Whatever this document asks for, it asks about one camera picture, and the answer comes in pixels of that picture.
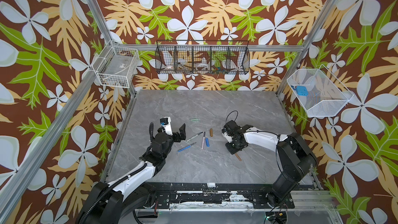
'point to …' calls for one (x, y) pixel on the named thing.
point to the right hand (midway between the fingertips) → (230, 149)
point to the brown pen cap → (211, 132)
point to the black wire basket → (202, 56)
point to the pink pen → (203, 141)
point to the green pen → (192, 137)
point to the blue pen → (185, 147)
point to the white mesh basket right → (326, 96)
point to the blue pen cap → (207, 142)
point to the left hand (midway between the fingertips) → (176, 122)
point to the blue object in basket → (301, 90)
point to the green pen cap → (195, 120)
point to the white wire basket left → (116, 65)
